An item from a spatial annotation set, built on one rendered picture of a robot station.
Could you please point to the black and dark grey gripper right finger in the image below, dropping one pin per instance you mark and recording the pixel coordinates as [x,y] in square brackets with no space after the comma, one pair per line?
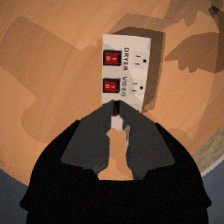
[150,146]

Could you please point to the beige power strip panel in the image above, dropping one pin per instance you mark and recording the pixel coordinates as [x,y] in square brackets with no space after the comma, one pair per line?
[125,61]

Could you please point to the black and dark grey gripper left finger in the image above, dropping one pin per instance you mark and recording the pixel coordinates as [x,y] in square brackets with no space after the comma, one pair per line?
[83,145]

